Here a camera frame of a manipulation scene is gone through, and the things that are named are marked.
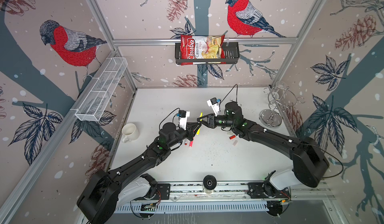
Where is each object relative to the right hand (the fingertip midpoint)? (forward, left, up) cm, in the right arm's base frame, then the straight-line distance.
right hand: (198, 119), depth 76 cm
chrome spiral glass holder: (+37, -63, -24) cm, 77 cm away
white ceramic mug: (-1, +41, -14) cm, 43 cm away
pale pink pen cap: (-2, -23, -22) cm, 31 cm away
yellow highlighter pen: (-5, 0, -3) cm, 6 cm away
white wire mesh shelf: (0, +53, +9) cm, 53 cm away
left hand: (-2, -2, 0) cm, 3 cm away
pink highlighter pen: (-4, +5, -22) cm, 23 cm away
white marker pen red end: (-3, +7, -21) cm, 23 cm away
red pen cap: (+2, -21, -22) cm, 30 cm away
